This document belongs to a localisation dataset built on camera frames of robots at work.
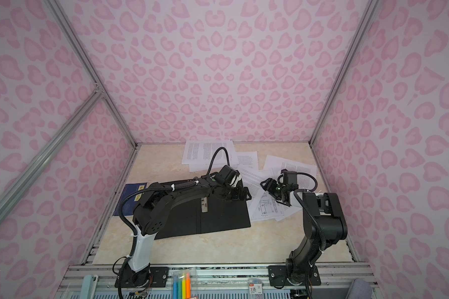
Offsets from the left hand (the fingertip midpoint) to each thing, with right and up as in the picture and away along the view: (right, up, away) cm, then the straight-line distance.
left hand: (247, 196), depth 89 cm
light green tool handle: (-60, -29, -21) cm, 70 cm away
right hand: (+10, +5, +6) cm, 13 cm away
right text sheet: (+28, +9, -3) cm, 29 cm away
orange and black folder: (-21, -9, +1) cm, 23 cm away
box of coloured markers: (-27, -30, -19) cm, 44 cm away
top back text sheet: (-25, +22, +28) cm, 43 cm away
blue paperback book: (-58, -4, +3) cm, 58 cm away
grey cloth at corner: (+39, -30, -21) cm, 54 cm away
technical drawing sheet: (+11, -6, +3) cm, 13 cm away
